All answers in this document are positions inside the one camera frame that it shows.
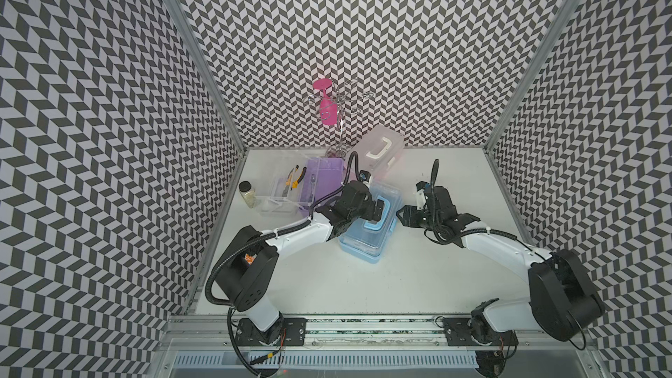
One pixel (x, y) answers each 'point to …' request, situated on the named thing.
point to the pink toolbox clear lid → (379, 151)
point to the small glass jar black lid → (248, 193)
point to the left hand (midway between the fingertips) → (371, 201)
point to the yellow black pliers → (292, 182)
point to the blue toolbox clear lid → (367, 240)
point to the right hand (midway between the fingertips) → (402, 218)
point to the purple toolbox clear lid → (273, 171)
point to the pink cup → (328, 110)
